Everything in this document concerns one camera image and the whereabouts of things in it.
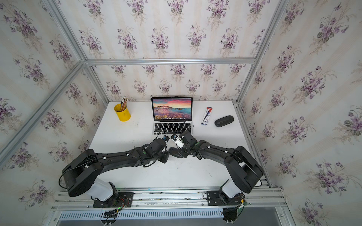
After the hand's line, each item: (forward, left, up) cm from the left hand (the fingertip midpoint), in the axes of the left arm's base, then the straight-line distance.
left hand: (170, 155), depth 86 cm
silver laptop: (+31, 0, +2) cm, 31 cm away
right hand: (+6, -8, 0) cm, 10 cm away
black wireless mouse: (-2, -3, +9) cm, 10 cm away
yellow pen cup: (+30, +36, +3) cm, 47 cm away
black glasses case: (+27, -38, 0) cm, 47 cm away
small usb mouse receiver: (+24, -16, -2) cm, 29 cm away
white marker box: (+32, -27, -1) cm, 42 cm away
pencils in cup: (+34, +34, +12) cm, 50 cm away
